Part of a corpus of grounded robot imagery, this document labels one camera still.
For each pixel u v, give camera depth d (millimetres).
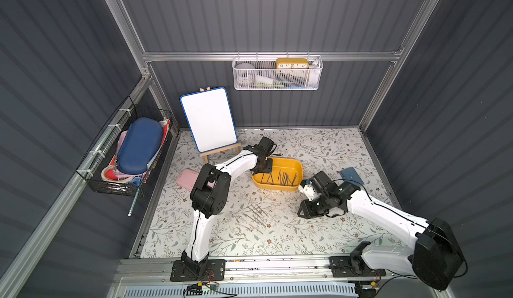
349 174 987
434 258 399
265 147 792
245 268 754
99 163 630
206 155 1016
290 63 867
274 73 906
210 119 909
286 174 998
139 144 672
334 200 588
